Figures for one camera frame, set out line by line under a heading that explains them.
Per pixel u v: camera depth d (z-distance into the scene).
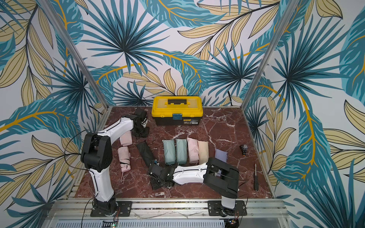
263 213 0.76
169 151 0.91
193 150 0.90
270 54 0.86
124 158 0.87
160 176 0.63
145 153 0.90
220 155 0.93
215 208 0.73
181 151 0.90
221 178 0.46
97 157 0.52
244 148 0.93
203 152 0.93
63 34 0.77
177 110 0.95
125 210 0.73
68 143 0.84
